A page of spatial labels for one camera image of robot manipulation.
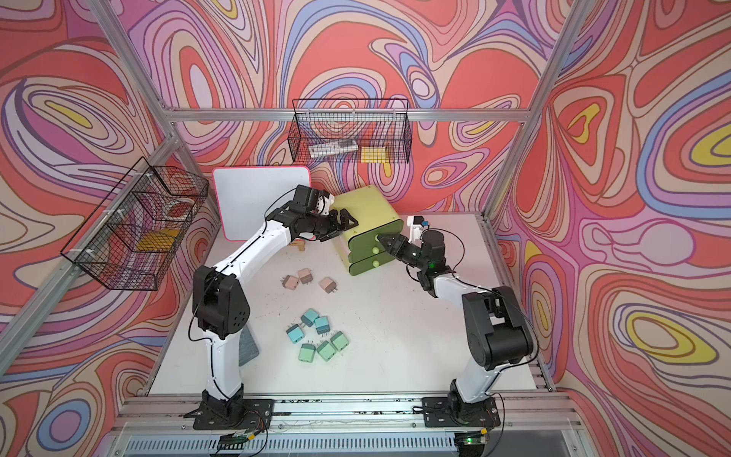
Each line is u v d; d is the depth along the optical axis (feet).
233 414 2.14
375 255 3.13
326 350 2.70
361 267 3.16
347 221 2.70
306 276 3.23
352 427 2.40
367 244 2.90
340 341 2.79
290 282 3.22
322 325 2.89
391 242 2.91
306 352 2.71
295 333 2.83
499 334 1.55
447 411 2.40
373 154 2.98
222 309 1.71
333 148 2.91
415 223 2.70
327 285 3.15
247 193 3.24
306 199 2.36
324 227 2.57
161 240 2.35
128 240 2.42
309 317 2.91
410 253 2.59
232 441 2.31
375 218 2.93
